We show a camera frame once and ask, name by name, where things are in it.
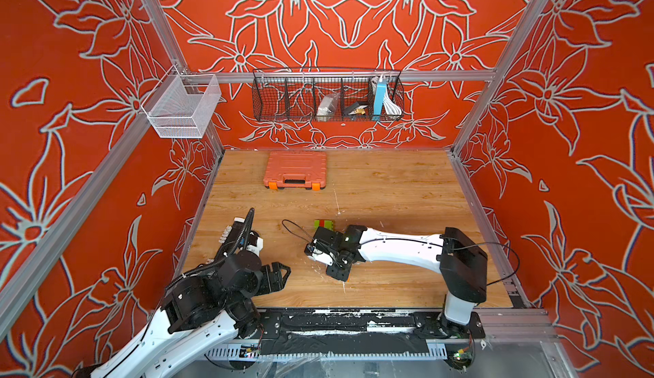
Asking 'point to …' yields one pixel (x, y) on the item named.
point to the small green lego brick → (316, 224)
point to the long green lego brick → (329, 224)
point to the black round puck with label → (253, 236)
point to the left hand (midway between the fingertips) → (282, 272)
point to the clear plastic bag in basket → (326, 107)
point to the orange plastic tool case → (295, 169)
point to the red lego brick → (322, 223)
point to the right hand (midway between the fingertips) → (331, 270)
